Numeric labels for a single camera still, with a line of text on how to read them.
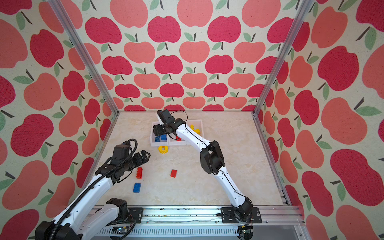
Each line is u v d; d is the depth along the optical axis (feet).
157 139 3.35
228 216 2.40
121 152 2.05
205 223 2.40
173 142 3.27
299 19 2.39
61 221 1.32
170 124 2.36
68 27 2.47
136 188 2.69
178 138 3.33
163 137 3.40
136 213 2.46
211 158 2.06
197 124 3.53
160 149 3.19
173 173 2.90
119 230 2.35
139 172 2.85
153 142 3.24
